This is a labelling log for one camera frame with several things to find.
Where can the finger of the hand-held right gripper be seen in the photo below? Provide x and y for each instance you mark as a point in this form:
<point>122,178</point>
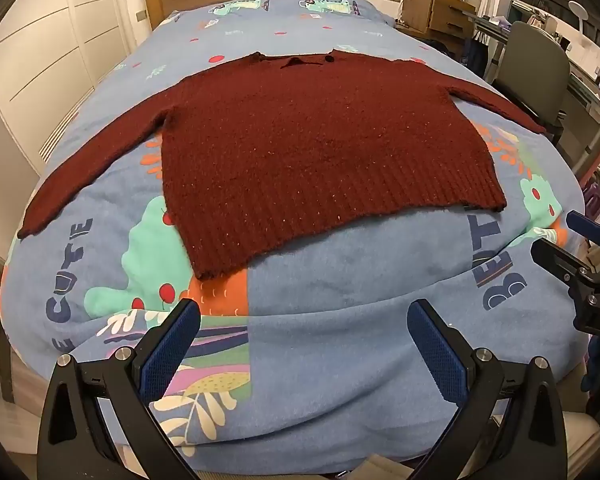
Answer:
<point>555,259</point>
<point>582,224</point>

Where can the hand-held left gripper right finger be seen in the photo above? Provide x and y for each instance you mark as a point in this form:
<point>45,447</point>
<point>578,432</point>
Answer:
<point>440,350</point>

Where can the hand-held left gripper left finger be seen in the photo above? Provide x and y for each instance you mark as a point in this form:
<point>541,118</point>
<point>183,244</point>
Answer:
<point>170,345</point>

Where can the dark red knit sweater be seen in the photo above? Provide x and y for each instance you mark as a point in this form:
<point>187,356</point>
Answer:
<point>300,150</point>

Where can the blue fabric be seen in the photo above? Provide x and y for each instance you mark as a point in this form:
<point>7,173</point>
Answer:
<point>597,365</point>

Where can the blue printed blanket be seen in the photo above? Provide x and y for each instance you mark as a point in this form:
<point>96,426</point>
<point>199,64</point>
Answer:
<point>340,300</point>

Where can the white desk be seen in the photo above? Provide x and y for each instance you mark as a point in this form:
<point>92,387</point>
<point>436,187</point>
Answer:
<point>587,67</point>

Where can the grey office chair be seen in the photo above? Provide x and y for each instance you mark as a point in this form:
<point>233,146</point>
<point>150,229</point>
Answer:
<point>535,70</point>

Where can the dark blue bag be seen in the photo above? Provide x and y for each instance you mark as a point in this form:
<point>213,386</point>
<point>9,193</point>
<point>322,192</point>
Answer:
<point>476,55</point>

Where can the white desk lamp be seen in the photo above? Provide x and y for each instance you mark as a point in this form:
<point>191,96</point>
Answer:
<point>579,12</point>

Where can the wooden nightstand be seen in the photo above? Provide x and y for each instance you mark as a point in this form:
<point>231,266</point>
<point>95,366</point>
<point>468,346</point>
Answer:
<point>445,12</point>

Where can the white wardrobe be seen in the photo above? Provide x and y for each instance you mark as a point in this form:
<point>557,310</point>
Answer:
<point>50,35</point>

